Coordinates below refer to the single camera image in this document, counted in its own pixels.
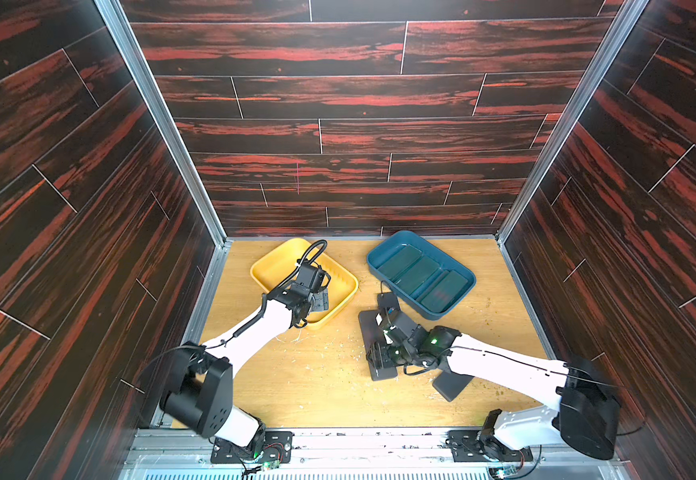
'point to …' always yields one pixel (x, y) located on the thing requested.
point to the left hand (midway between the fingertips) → (314, 296)
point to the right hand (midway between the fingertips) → (379, 349)
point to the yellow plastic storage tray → (276, 266)
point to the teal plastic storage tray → (381, 251)
